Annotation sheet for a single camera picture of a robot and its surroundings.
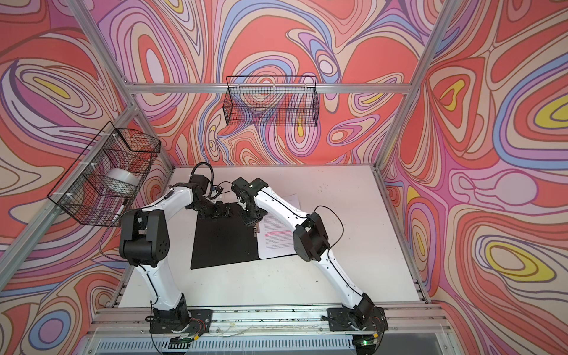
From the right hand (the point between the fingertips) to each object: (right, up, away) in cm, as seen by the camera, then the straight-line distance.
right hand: (255, 226), depth 91 cm
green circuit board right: (+38, -33, -20) cm, 55 cm away
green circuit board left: (-21, -33, -20) cm, 44 cm away
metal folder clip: (-1, -2, +5) cm, 5 cm away
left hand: (-13, +4, +4) cm, 14 cm away
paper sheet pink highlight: (+9, -3, +3) cm, 10 cm away
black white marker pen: (-43, +8, -19) cm, 47 cm away
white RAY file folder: (-13, -6, +1) cm, 15 cm away
